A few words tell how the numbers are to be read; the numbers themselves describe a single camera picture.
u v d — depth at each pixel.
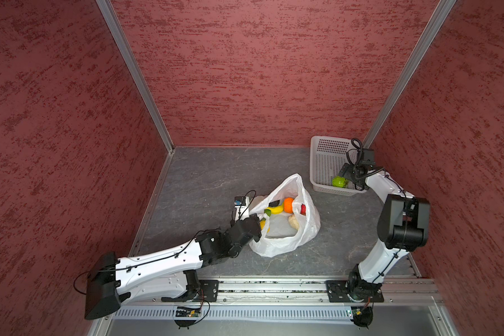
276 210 0.93
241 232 0.52
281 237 0.79
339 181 0.97
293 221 0.87
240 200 0.65
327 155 1.18
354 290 0.67
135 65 0.85
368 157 0.76
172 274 0.61
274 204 0.91
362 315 0.71
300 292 0.76
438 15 0.72
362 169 0.71
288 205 0.90
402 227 0.49
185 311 0.73
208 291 0.74
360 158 0.77
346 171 0.90
